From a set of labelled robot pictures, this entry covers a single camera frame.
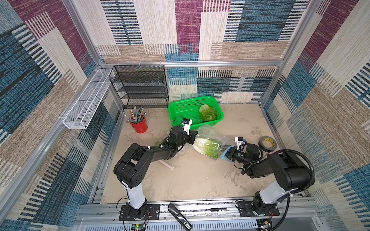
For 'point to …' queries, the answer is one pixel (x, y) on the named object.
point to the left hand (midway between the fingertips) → (199, 132)
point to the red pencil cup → (140, 127)
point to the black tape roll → (266, 149)
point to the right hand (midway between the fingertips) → (220, 149)
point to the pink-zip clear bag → (174, 161)
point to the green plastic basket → (189, 108)
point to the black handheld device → (179, 217)
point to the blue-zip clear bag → (208, 132)
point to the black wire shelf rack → (140, 85)
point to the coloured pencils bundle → (136, 117)
